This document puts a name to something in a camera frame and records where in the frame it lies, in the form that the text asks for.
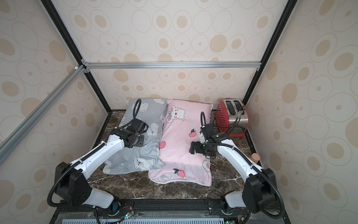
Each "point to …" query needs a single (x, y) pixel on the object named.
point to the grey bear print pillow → (152, 111)
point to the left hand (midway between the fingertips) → (141, 139)
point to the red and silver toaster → (232, 116)
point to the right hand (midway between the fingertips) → (200, 150)
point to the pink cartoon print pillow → (182, 121)
